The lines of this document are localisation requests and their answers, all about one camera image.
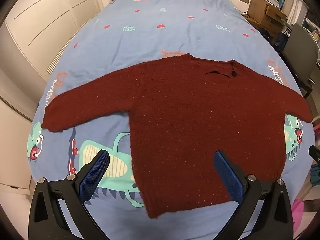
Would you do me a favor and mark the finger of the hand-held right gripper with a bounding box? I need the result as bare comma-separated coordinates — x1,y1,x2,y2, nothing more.
309,145,320,163

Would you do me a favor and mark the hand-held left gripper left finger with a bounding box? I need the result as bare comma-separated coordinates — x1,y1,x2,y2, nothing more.
28,149,110,240

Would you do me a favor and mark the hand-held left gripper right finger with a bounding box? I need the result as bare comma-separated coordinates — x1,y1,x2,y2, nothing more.
214,150,293,240

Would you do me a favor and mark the dark red knitted sweater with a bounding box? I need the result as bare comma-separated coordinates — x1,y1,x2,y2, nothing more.
41,53,313,218

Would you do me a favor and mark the pink plastic item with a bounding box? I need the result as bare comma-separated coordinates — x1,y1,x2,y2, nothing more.
292,199,304,228

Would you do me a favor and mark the grey chair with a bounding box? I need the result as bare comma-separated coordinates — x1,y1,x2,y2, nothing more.
282,23,320,99

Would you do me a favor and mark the dark blue bag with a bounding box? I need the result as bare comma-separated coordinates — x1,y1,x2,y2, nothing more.
274,31,290,53

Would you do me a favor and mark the wooden nightstand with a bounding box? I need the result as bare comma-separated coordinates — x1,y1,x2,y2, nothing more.
247,0,290,34

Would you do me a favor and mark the blue dinosaur print bed cover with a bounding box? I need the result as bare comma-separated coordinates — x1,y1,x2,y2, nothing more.
26,0,316,240

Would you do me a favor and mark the cream wardrobe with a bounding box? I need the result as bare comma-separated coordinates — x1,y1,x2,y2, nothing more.
0,0,112,190

